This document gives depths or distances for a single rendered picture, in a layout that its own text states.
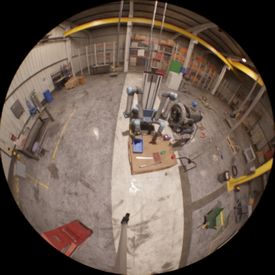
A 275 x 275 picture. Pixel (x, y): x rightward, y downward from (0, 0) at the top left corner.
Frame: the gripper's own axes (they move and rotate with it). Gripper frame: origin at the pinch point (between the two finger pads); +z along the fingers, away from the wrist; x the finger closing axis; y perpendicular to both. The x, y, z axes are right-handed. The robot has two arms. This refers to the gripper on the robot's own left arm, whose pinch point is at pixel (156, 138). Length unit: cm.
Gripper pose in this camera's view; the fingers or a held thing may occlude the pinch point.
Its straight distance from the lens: 168.3
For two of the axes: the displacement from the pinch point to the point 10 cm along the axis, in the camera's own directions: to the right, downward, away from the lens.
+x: 9.7, 2.3, 1.0
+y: -0.4, 5.4, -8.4
